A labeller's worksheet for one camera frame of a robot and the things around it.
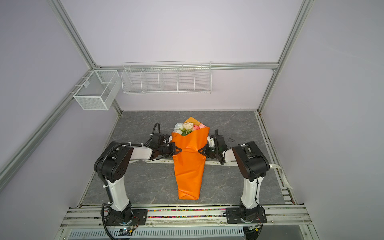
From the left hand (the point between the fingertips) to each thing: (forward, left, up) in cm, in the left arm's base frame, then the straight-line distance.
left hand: (182, 151), depth 95 cm
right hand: (0, -10, -1) cm, 11 cm away
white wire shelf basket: (+44, -9, +25) cm, 51 cm away
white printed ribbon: (-8, -18, -2) cm, 20 cm away
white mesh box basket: (+37, +54, +23) cm, 70 cm away
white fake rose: (+19, +3, +2) cm, 19 cm away
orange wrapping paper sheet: (-8, -4, -1) cm, 9 cm away
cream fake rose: (+18, -4, +3) cm, 19 cm away
